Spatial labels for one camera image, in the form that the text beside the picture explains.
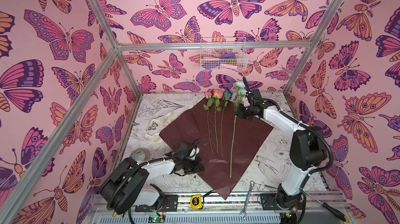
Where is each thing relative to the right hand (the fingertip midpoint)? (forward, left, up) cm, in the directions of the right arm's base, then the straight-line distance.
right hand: (234, 110), depth 92 cm
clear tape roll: (-22, +55, -13) cm, 61 cm away
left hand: (-29, +17, -12) cm, 36 cm away
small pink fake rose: (+23, +15, -10) cm, 29 cm away
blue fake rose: (+21, +2, -8) cm, 23 cm away
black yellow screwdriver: (-51, -43, -11) cm, 67 cm away
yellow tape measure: (-45, +22, -12) cm, 52 cm away
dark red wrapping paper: (-14, +4, -12) cm, 19 cm away
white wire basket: (+24, +6, +20) cm, 32 cm away
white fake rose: (+13, -4, +5) cm, 15 cm away
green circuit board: (-52, +40, -16) cm, 68 cm away
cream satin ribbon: (-3, +51, -13) cm, 53 cm away
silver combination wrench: (-36, -6, -14) cm, 40 cm away
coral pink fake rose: (+23, +8, -10) cm, 27 cm away
